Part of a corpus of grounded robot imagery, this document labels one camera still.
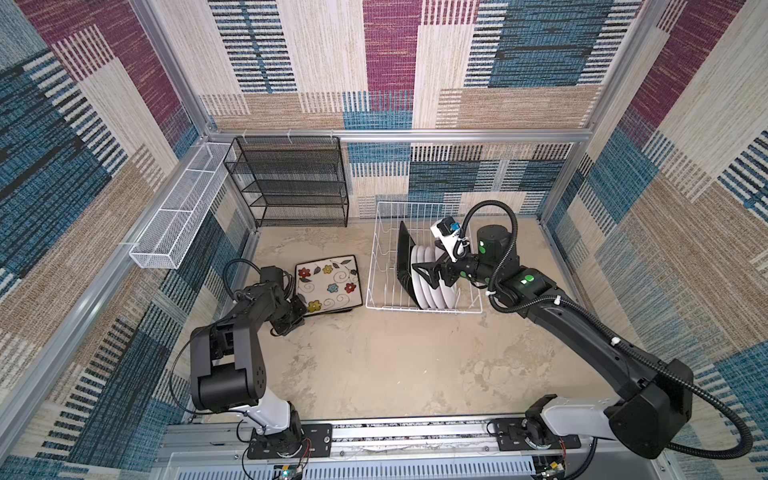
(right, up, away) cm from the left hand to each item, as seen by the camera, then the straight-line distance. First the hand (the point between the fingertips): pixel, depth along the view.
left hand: (304, 314), depth 92 cm
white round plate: (+43, +7, -4) cm, 44 cm away
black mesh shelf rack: (-10, +44, +19) cm, 49 cm away
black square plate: (+6, 0, +2) cm, 7 cm away
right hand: (+35, +18, -18) cm, 43 cm away
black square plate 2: (+30, +16, -11) cm, 35 cm away
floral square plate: (+6, +8, +7) cm, 13 cm away
